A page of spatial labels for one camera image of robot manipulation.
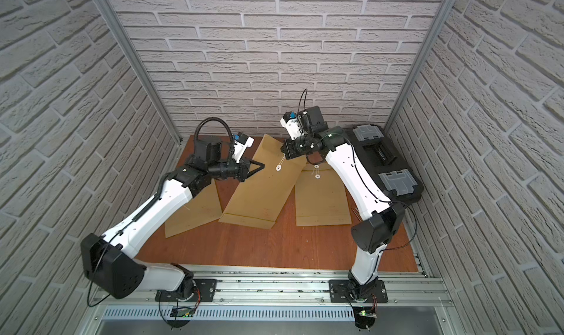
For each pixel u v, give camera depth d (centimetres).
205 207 92
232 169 64
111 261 39
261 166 71
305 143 62
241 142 64
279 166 77
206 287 74
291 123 67
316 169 107
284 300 74
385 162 87
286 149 65
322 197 98
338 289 74
